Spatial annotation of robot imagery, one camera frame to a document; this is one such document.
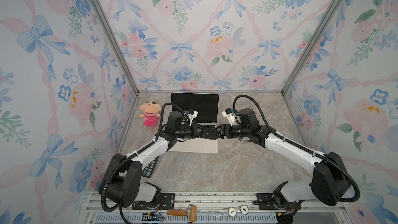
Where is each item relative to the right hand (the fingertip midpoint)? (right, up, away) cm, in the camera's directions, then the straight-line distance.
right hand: (216, 131), depth 79 cm
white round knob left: (+7, -36, -7) cm, 37 cm away
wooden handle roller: (-12, -36, -8) cm, 39 cm away
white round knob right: (+12, -35, -7) cm, 38 cm away
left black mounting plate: (-24, -32, -5) cm, 41 cm away
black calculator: (-35, -21, +3) cm, 41 cm away
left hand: (-4, +1, 0) cm, 4 cm away
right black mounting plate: (+23, -32, -6) cm, 40 cm away
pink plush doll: (-40, +11, +22) cm, 47 cm away
